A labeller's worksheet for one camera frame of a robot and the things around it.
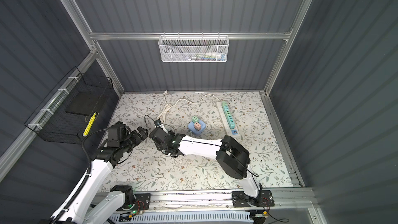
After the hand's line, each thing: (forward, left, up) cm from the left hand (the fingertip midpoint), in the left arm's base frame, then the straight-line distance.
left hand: (142, 134), depth 81 cm
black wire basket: (+4, +32, +14) cm, 35 cm away
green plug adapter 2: (+31, -50, -12) cm, 60 cm away
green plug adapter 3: (+17, -49, -6) cm, 53 cm away
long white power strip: (+7, -49, -12) cm, 51 cm away
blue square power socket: (+10, -26, -13) cm, 31 cm away
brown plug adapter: (+9, -29, -8) cm, 32 cm away
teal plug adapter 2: (+13, -50, -7) cm, 52 cm away
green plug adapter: (+14, -28, -7) cm, 32 cm away
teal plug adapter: (+22, -49, -7) cm, 54 cm away
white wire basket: (+73, -29, +7) cm, 79 cm away
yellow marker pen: (-1, +20, +13) cm, 23 cm away
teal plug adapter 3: (+8, -51, -7) cm, 52 cm away
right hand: (0, -10, -5) cm, 11 cm away
